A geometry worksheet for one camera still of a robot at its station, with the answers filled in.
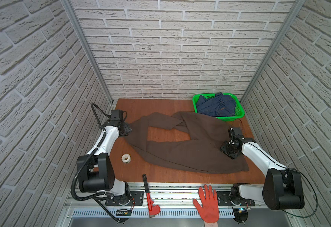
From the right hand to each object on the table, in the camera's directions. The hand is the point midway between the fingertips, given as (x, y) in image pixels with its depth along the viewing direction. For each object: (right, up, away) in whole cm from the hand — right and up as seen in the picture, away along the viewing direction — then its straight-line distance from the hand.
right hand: (225, 150), depth 88 cm
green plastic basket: (+18, +25, +18) cm, 36 cm away
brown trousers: (-14, -3, +3) cm, 15 cm away
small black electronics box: (-60, -28, -16) cm, 68 cm away
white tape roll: (-64, -3, -1) cm, 64 cm away
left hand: (-64, +14, 0) cm, 66 cm away
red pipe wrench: (-44, -25, -18) cm, 54 cm away
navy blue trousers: (+4, +30, +22) cm, 38 cm away
